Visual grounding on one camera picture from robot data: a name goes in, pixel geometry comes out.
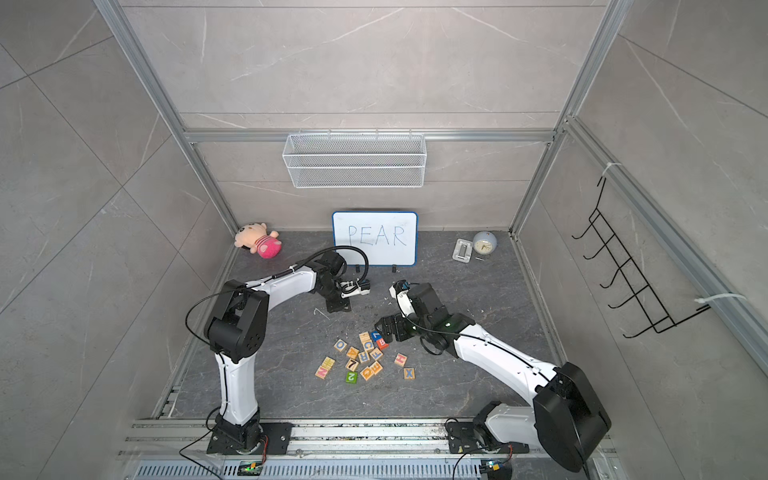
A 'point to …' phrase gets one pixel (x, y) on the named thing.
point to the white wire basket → (354, 160)
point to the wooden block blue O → (340, 345)
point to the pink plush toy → (258, 239)
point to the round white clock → (485, 242)
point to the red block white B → (382, 344)
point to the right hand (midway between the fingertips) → (392, 322)
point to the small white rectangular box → (462, 250)
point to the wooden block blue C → (368, 346)
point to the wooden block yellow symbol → (328, 363)
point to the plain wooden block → (364, 336)
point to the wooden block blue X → (409, 373)
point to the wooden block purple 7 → (352, 364)
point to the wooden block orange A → (352, 352)
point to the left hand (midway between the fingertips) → (350, 297)
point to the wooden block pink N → (321, 372)
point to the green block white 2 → (352, 377)
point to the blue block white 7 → (375, 335)
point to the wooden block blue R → (363, 357)
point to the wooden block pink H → (400, 359)
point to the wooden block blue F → (376, 354)
